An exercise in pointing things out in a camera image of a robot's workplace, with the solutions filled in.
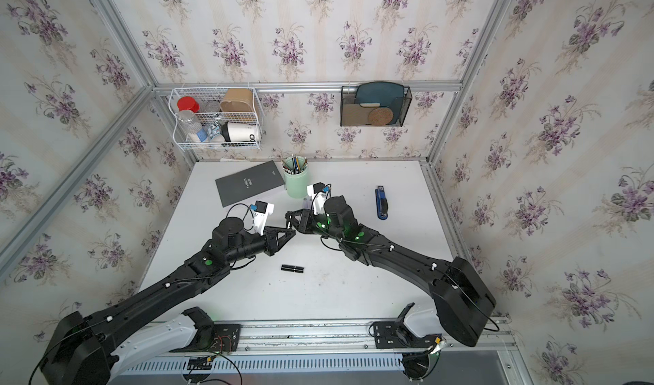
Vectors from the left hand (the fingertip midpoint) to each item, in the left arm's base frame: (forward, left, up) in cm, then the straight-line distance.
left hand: (298, 238), depth 73 cm
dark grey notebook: (+35, +27, -17) cm, 47 cm away
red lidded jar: (+48, +43, +13) cm, 66 cm away
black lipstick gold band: (+3, +3, +2) cm, 5 cm away
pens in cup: (+36, +5, -7) cm, 37 cm away
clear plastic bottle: (+37, +39, +12) cm, 55 cm away
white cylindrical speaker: (+40, +23, +6) cm, 47 cm away
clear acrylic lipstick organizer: (+20, -1, -11) cm, 23 cm away
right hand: (+5, +3, +3) cm, 7 cm away
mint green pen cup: (+30, +4, -12) cm, 33 cm away
